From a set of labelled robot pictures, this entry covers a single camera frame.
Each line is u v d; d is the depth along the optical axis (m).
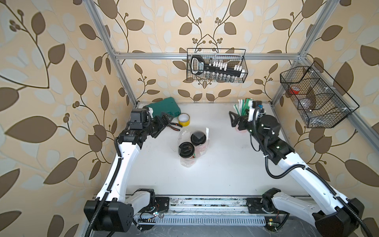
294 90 0.81
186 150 0.75
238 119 0.63
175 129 1.03
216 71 0.86
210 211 0.74
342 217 0.37
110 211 0.37
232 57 0.91
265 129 0.51
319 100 0.74
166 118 0.67
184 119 1.10
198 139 0.79
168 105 1.17
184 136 0.77
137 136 0.51
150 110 0.71
